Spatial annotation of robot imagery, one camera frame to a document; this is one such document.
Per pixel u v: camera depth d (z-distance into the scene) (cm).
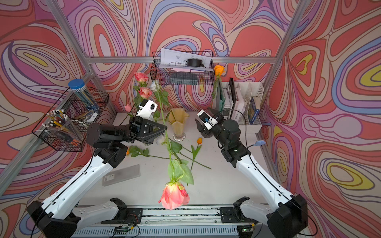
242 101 90
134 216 72
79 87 70
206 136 101
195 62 82
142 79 79
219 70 85
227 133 53
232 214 73
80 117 73
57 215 38
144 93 78
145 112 49
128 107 80
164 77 101
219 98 85
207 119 56
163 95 83
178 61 86
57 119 61
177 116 93
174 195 34
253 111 101
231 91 93
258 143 75
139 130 44
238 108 91
